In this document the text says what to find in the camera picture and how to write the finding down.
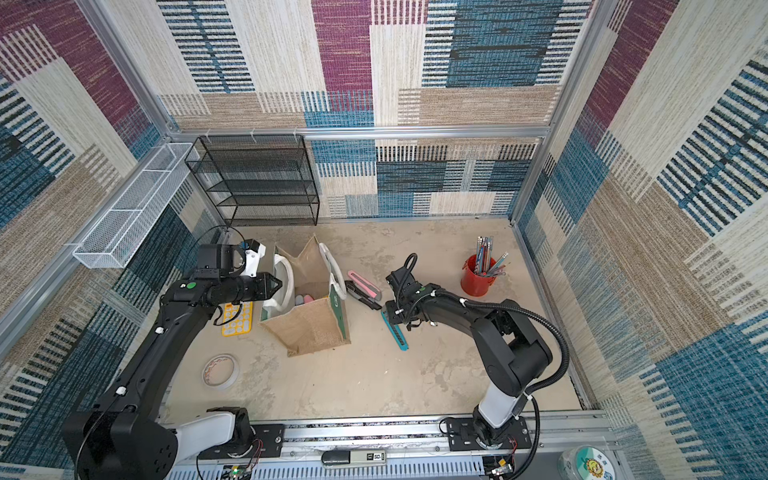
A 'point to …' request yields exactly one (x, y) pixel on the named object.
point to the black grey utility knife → (362, 296)
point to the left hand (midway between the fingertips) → (279, 282)
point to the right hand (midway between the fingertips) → (401, 316)
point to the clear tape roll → (221, 371)
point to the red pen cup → (471, 284)
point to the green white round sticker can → (586, 462)
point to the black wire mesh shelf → (257, 180)
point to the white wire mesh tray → (129, 224)
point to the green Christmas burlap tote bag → (308, 313)
